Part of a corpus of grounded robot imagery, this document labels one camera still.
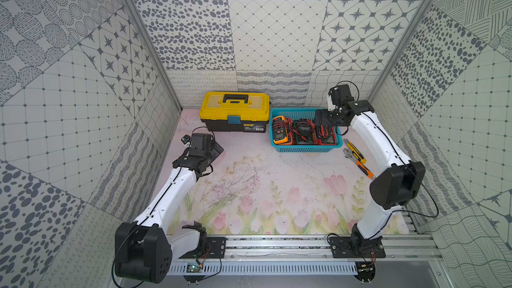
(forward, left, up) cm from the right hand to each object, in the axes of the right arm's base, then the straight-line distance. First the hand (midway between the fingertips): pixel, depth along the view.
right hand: (328, 121), depth 86 cm
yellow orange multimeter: (0, +21, -9) cm, 23 cm away
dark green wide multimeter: (+2, +9, -10) cm, 14 cm away
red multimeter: (0, -4, -13) cm, 14 cm away
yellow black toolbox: (+9, +43, -3) cm, 44 cm away
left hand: (-11, +51, -5) cm, 53 cm away
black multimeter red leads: (-7, +5, +7) cm, 11 cm away
